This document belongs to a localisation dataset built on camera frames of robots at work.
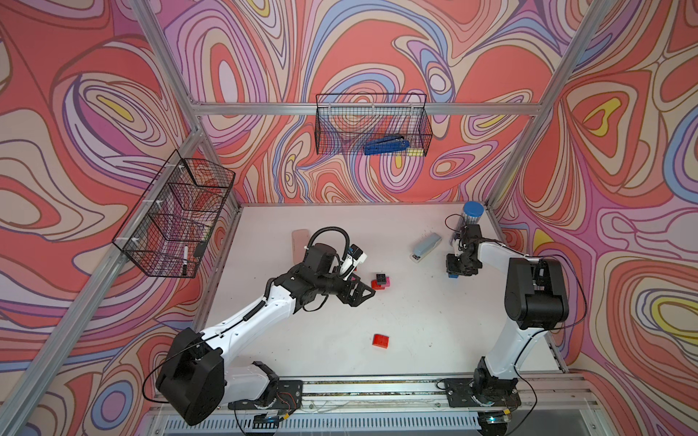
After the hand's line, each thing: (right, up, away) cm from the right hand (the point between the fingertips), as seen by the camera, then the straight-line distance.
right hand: (455, 275), depth 98 cm
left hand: (-33, 0, -22) cm, 40 cm away
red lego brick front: (-29, -17, -16) cm, 38 cm away
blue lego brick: (-1, 0, -3) cm, 4 cm away
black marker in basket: (-84, +9, -25) cm, 88 cm away
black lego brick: (-28, 0, -8) cm, 29 cm away
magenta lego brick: (-26, -2, -6) cm, 26 cm away
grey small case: (-11, +10, +3) cm, 15 cm away
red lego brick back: (-30, -3, -5) cm, 30 cm away
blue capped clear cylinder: (+3, +23, -7) cm, 24 cm away
